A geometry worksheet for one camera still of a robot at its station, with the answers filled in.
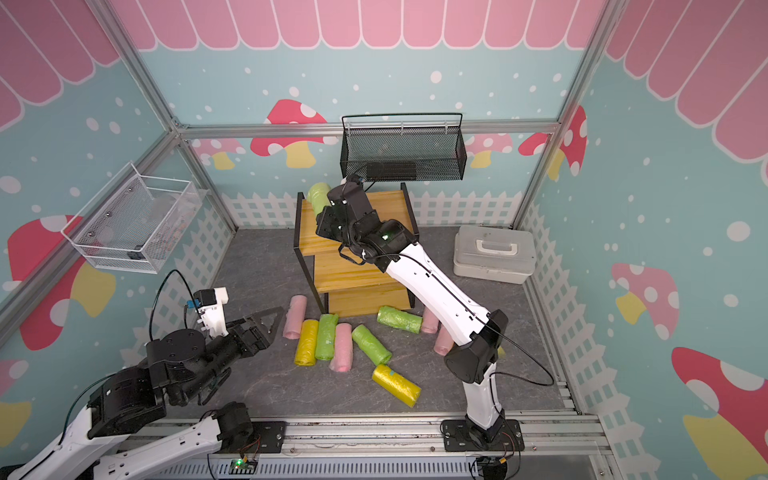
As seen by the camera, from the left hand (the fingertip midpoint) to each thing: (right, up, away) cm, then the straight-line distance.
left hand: (275, 320), depth 62 cm
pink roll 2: (+36, -7, +27) cm, 46 cm away
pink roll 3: (+39, -12, +24) cm, 48 cm away
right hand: (+7, +22, +7) cm, 25 cm away
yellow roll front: (+27, -22, +16) cm, 38 cm away
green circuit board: (-13, -38, +11) cm, 42 cm away
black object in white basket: (-35, +14, +6) cm, 38 cm away
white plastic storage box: (+58, +14, +34) cm, 69 cm away
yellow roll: (0, -14, +23) cm, 27 cm away
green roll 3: (+27, -6, +29) cm, 39 cm away
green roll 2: (+19, -13, +25) cm, 34 cm away
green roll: (+5, -11, +25) cm, 28 cm away
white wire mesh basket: (-77, +27, +54) cm, 98 cm away
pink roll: (+11, -15, +20) cm, 28 cm away
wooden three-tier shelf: (+11, +5, +22) cm, 25 cm away
